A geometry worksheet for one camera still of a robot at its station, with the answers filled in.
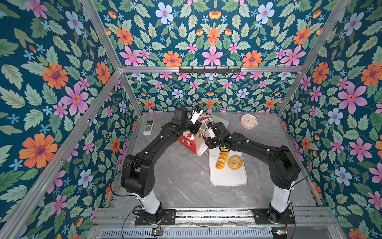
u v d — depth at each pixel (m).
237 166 0.88
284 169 0.48
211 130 0.73
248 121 1.11
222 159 0.92
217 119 1.12
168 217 0.74
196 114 0.75
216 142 0.77
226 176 0.91
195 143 0.84
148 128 1.09
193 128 0.77
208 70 0.93
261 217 0.73
